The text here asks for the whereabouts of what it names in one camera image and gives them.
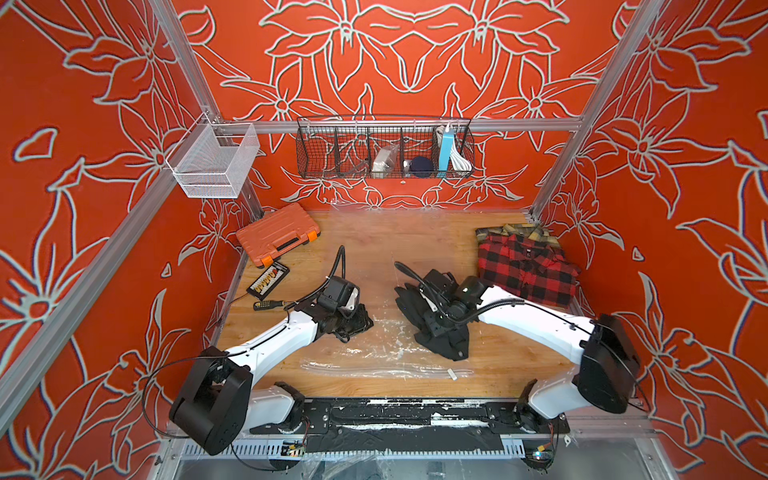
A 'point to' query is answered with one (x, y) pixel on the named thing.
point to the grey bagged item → (384, 162)
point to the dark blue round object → (421, 166)
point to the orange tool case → (269, 236)
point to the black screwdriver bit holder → (268, 280)
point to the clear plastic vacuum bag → (365, 247)
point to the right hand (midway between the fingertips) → (428, 325)
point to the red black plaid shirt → (527, 260)
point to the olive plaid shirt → (529, 231)
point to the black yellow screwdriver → (265, 304)
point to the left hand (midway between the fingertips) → (374, 322)
